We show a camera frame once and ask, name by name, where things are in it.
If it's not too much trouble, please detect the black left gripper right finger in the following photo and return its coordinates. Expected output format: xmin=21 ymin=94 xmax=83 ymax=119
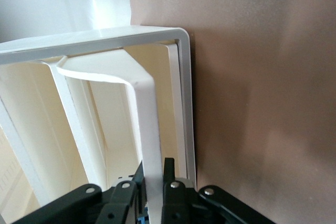
xmin=161 ymin=157 xmax=277 ymax=224

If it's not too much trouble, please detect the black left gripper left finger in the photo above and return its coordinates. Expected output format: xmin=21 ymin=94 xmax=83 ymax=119
xmin=12 ymin=159 xmax=147 ymax=224

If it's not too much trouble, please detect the white plastic drawer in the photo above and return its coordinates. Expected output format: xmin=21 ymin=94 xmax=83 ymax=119
xmin=157 ymin=40 xmax=188 ymax=180
xmin=0 ymin=62 xmax=53 ymax=224
xmin=56 ymin=47 xmax=162 ymax=224
xmin=39 ymin=60 xmax=111 ymax=199

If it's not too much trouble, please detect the white drawer cabinet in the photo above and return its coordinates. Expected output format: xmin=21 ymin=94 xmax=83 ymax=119
xmin=0 ymin=0 xmax=198 ymax=224

